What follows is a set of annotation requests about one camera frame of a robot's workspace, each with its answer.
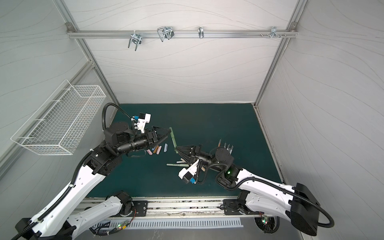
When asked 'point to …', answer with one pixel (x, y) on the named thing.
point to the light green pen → (178, 165)
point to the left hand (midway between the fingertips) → (171, 131)
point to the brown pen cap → (156, 149)
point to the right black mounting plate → (231, 207)
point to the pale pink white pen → (228, 147)
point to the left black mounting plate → (141, 207)
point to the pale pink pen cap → (158, 150)
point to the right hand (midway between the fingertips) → (182, 138)
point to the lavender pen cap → (165, 148)
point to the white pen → (181, 162)
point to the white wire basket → (59, 125)
